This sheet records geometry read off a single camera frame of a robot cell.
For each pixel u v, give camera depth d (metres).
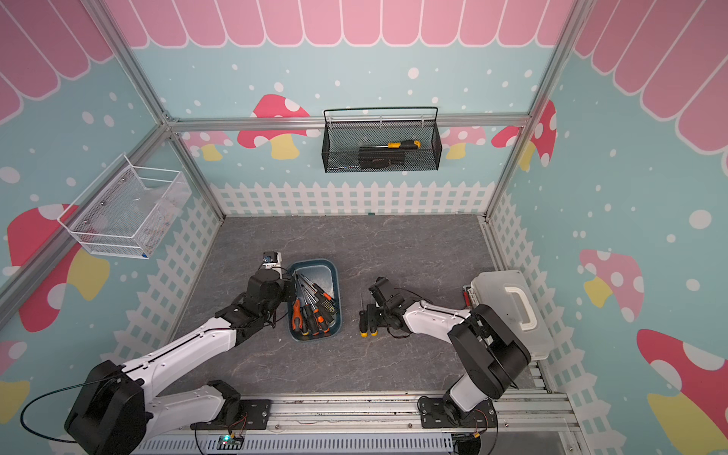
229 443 0.73
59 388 0.39
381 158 0.88
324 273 0.92
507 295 0.83
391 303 0.71
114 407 0.40
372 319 0.81
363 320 0.91
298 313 0.87
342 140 0.99
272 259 0.73
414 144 0.92
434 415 0.74
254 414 0.75
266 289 0.64
